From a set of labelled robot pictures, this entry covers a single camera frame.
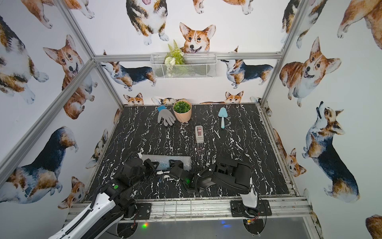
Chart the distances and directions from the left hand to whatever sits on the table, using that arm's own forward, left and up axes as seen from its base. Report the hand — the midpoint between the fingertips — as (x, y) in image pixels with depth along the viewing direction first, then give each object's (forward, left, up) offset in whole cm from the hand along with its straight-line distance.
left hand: (162, 160), depth 80 cm
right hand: (+1, -3, -6) cm, 7 cm away
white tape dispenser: (+23, -20, -7) cm, 31 cm away
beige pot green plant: (+37, -9, 0) cm, 38 cm away
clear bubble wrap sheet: (0, 0, -3) cm, 3 cm away
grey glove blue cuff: (+36, +2, -10) cm, 37 cm away
